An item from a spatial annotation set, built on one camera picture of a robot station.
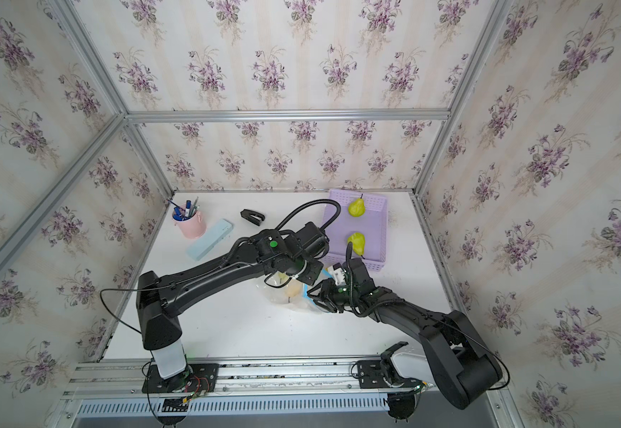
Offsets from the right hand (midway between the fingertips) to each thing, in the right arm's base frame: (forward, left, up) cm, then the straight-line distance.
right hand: (314, 299), depth 81 cm
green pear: (+40, -17, -3) cm, 44 cm away
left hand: (+3, -1, +10) cm, 11 cm away
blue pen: (+34, +49, +5) cm, 60 cm away
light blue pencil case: (+23, +44, -7) cm, 50 cm away
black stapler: (+37, +27, -6) cm, 46 cm away
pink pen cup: (+27, +46, 0) cm, 54 cm away
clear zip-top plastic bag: (+3, +12, -5) cm, 14 cm away
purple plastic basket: (+37, -24, -10) cm, 45 cm away
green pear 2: (+25, -17, -6) cm, 31 cm away
